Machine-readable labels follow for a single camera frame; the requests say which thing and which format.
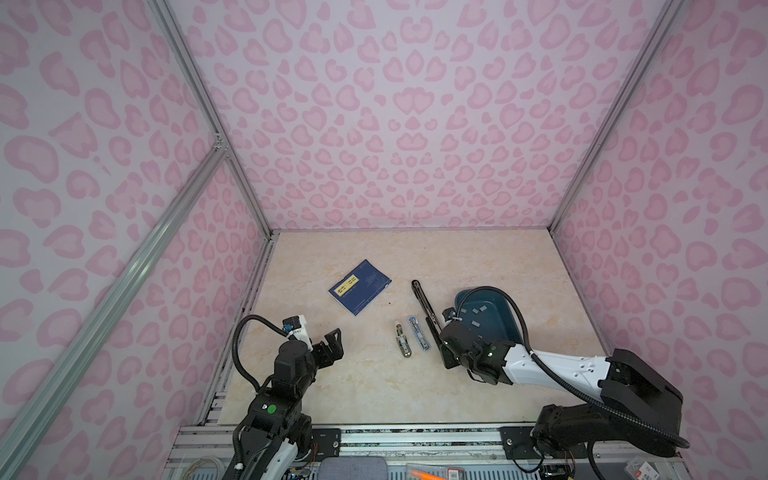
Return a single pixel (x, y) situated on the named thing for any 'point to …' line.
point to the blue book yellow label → (362, 285)
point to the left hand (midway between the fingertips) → (327, 331)
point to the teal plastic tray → (491, 315)
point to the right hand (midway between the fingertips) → (445, 344)
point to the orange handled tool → (453, 474)
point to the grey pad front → (352, 468)
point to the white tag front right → (641, 469)
